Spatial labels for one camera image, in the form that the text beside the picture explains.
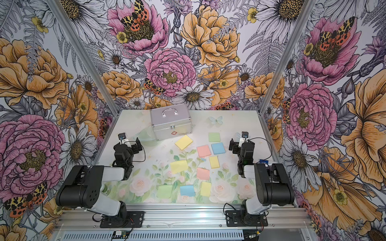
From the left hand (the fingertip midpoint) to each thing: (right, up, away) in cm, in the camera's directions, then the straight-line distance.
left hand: (131, 143), depth 93 cm
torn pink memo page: (+44, -18, -4) cm, 47 cm away
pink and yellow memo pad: (+45, -6, +7) cm, 46 cm away
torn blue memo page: (+35, -25, -9) cm, 44 cm away
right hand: (+66, +1, +1) cm, 66 cm away
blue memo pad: (+54, -4, +7) cm, 55 cm away
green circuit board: (+5, -40, -22) cm, 46 cm away
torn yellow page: (+29, -14, -1) cm, 33 cm away
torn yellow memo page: (+45, -24, -10) cm, 52 cm away
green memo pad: (+52, +2, +15) cm, 55 cm away
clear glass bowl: (+5, +2, +15) cm, 16 cm away
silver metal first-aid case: (+24, +13, +4) cm, 28 cm away
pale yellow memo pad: (+32, -1, +10) cm, 33 cm away
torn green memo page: (+23, -25, -10) cm, 35 cm away
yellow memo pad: (+51, -12, +1) cm, 52 cm away
